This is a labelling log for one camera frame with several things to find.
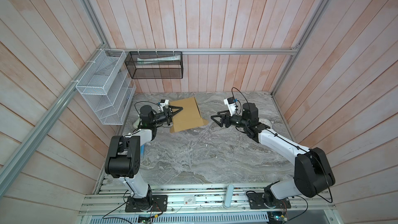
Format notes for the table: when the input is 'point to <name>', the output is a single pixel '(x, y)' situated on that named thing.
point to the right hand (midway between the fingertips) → (214, 115)
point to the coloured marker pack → (142, 151)
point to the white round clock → (266, 122)
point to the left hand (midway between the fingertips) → (183, 113)
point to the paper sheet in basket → (158, 59)
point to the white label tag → (188, 200)
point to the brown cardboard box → (189, 116)
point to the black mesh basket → (155, 65)
